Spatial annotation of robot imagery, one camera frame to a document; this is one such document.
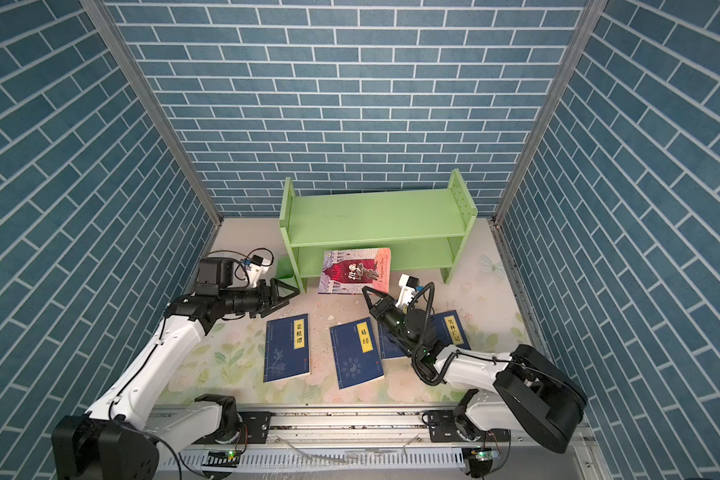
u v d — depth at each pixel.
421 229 1.08
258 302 0.67
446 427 0.73
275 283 0.69
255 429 0.74
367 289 0.77
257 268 0.73
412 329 0.61
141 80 0.82
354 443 0.73
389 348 0.87
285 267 0.87
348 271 0.81
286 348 0.87
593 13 0.71
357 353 0.85
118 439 0.37
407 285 0.74
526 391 0.44
